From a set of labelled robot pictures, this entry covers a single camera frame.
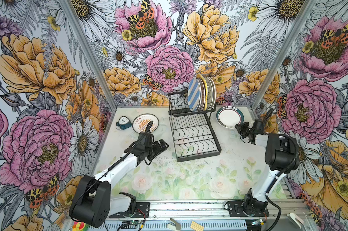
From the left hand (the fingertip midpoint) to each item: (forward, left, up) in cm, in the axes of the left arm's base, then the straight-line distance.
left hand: (163, 153), depth 86 cm
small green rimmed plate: (+30, -46, -2) cm, 55 cm away
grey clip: (-35, -6, -6) cm, 36 cm away
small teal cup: (+27, +30, -4) cm, 40 cm away
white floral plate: (+23, -29, +27) cm, 46 cm away
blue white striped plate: (+27, -19, +22) cm, 39 cm away
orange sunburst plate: (+30, +19, -8) cm, 36 cm away
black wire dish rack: (+17, -19, -6) cm, 26 cm away
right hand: (+20, -48, -1) cm, 52 cm away
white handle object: (-34, -65, -5) cm, 74 cm away
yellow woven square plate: (+21, -24, +27) cm, 42 cm away
